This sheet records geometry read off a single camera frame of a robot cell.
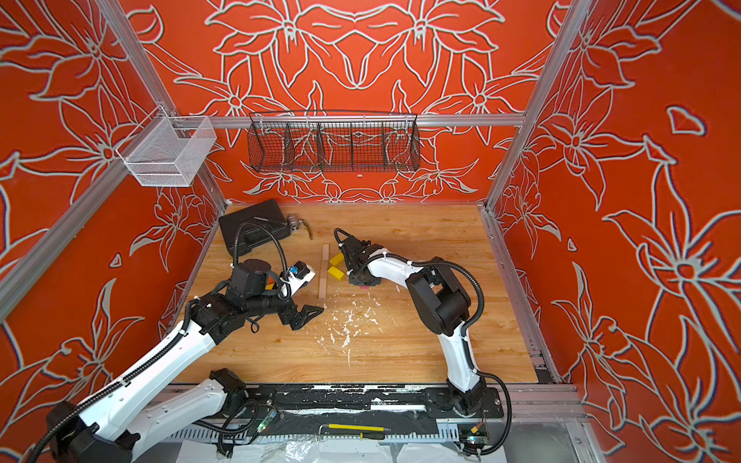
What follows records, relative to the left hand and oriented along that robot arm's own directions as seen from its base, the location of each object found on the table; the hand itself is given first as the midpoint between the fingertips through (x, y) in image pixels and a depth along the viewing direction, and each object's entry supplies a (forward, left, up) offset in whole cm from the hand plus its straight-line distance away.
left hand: (313, 292), depth 74 cm
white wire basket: (+40, +54, +14) cm, 69 cm away
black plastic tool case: (+40, +29, -13) cm, 51 cm away
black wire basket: (+51, 0, +13) cm, 53 cm away
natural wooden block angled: (+11, +2, -18) cm, 21 cm away
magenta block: (+13, -12, -18) cm, 25 cm away
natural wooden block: (+26, +3, -17) cm, 31 cm away
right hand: (+17, -11, -17) cm, 26 cm away
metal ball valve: (+37, +17, -14) cm, 44 cm away
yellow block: (+22, -2, -17) cm, 28 cm away
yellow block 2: (+17, -2, -17) cm, 24 cm away
